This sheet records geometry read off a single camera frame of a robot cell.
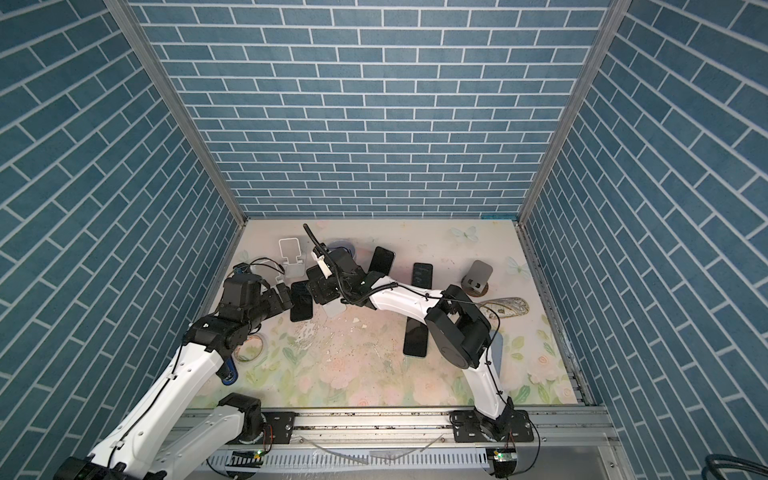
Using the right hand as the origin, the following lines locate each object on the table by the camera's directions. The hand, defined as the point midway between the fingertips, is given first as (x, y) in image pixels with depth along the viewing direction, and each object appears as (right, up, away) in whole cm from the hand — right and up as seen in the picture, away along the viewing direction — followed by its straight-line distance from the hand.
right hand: (316, 275), depth 88 cm
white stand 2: (+3, -11, +8) cm, 15 cm away
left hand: (-8, -4, -8) cm, 12 cm away
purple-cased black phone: (+33, -1, +14) cm, 36 cm away
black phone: (+30, -19, +1) cm, 35 cm away
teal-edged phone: (+19, +4, +7) cm, 20 cm away
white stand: (-13, +8, +12) cm, 19 cm away
